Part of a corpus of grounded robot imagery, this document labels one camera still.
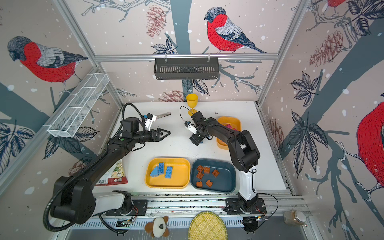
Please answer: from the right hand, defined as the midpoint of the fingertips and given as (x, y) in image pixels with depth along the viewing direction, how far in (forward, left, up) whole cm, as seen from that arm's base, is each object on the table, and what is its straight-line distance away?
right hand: (196, 138), depth 96 cm
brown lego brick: (-28, -3, -2) cm, 28 cm away
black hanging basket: (+44, +14, +25) cm, 53 cm away
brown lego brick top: (-27, -8, -2) cm, 28 cm away
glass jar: (-41, -45, +3) cm, 61 cm away
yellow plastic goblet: (+28, +4, +9) cm, 30 cm away
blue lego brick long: (-20, +20, -2) cm, 28 cm away
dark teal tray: (-22, -10, -4) cm, 25 cm away
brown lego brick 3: (-21, -12, -3) cm, 24 cm away
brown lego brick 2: (-19, -3, -3) cm, 19 cm away
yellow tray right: (+13, -27, +1) cm, 29 cm away
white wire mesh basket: (-10, +61, +29) cm, 68 cm away
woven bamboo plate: (-45, -7, -4) cm, 46 cm away
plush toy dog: (-47, +15, -1) cm, 50 cm away
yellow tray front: (-23, +8, -4) cm, 24 cm away
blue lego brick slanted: (-22, +23, -2) cm, 32 cm away
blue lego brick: (-22, +15, -2) cm, 27 cm away
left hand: (-8, +16, +17) cm, 25 cm away
